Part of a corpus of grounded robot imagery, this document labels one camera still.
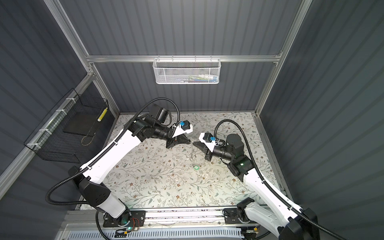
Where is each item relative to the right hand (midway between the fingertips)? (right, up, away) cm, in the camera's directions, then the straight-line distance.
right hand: (197, 143), depth 69 cm
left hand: (-4, +2, +1) cm, 5 cm away
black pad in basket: (-57, +10, +5) cm, 58 cm away
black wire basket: (-65, +1, -3) cm, 65 cm away
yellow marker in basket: (-52, +15, +14) cm, 56 cm away
